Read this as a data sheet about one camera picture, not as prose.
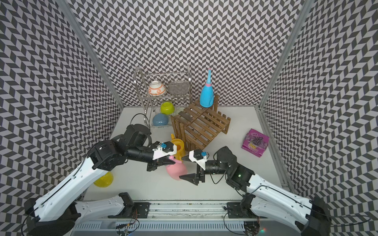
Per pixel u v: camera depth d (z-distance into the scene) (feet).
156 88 2.80
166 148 1.58
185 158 2.06
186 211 2.44
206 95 2.53
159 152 1.62
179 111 3.00
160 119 3.45
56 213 1.24
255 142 3.04
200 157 1.69
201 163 1.77
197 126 3.00
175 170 2.10
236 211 2.40
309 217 1.30
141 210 2.37
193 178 1.78
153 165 1.67
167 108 3.48
